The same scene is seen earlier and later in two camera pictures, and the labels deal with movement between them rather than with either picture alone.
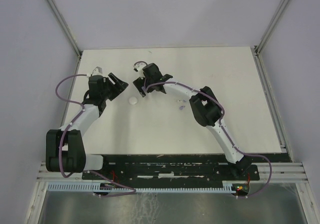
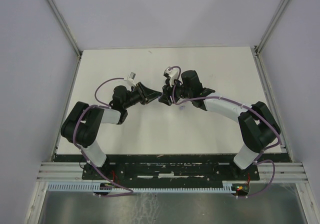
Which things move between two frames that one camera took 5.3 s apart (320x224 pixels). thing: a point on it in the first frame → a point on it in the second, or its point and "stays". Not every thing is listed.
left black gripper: [119, 86] → [147, 95]
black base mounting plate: [169, 168] stays
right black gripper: [139, 82] → [167, 91]
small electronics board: [241, 189] stays
